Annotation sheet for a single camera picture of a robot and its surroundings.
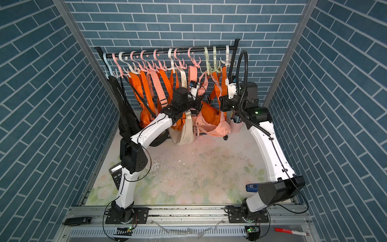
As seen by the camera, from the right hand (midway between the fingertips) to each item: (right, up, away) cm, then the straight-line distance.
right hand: (222, 98), depth 71 cm
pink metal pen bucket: (+13, -15, +29) cm, 36 cm away
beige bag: (-21, -19, +17) cm, 33 cm away
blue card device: (+17, -47, +9) cm, 51 cm away
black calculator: (-60, -41, +15) cm, 74 cm away
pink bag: (-9, -14, +24) cm, 30 cm away
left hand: (-7, +3, +13) cm, 15 cm away
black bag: (-51, -10, +13) cm, 54 cm away
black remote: (-68, -58, -2) cm, 89 cm away
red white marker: (+32, -63, -2) cm, 70 cm away
